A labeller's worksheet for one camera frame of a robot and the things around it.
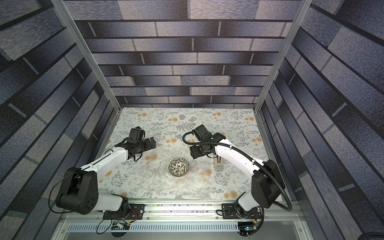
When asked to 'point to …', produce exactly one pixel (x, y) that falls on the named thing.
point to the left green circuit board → (117, 225)
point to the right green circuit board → (247, 225)
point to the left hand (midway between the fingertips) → (150, 142)
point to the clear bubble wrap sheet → (149, 174)
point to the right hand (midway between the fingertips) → (195, 150)
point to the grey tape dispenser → (218, 163)
